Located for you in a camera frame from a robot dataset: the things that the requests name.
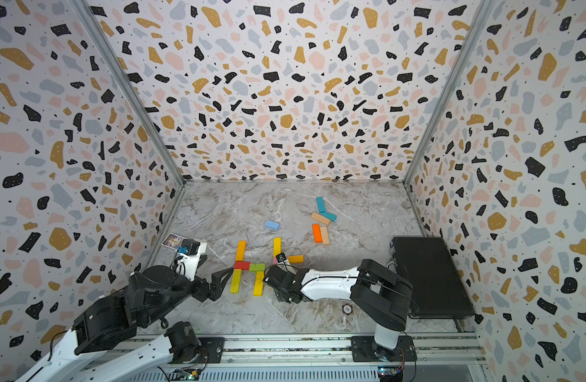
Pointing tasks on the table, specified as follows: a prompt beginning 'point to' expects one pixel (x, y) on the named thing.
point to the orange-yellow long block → (240, 251)
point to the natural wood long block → (325, 235)
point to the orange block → (317, 233)
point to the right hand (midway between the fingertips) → (287, 285)
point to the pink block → (275, 261)
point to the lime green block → (257, 267)
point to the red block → (244, 266)
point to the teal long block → (320, 201)
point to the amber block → (296, 259)
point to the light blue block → (272, 225)
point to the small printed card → (173, 241)
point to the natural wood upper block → (323, 220)
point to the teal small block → (330, 216)
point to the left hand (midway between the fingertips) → (222, 264)
